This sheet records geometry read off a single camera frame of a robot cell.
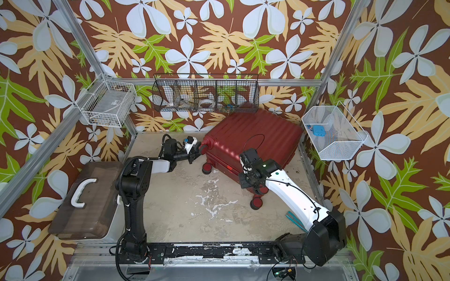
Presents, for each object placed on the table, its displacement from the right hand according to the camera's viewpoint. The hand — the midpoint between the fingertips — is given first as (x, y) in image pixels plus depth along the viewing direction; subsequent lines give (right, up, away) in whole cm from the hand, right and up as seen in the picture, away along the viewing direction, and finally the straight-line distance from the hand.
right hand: (244, 180), depth 81 cm
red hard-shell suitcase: (-6, +23, +8) cm, 24 cm away
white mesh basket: (+44, +22, +3) cm, 50 cm away
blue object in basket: (+38, +24, +5) cm, 45 cm away
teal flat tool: (+23, -18, +3) cm, 30 cm away
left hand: (-21, +16, +18) cm, 32 cm away
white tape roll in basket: (-19, +41, +18) cm, 49 cm away
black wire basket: (-2, +48, +21) cm, 52 cm away
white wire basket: (-68, +38, +5) cm, 78 cm away
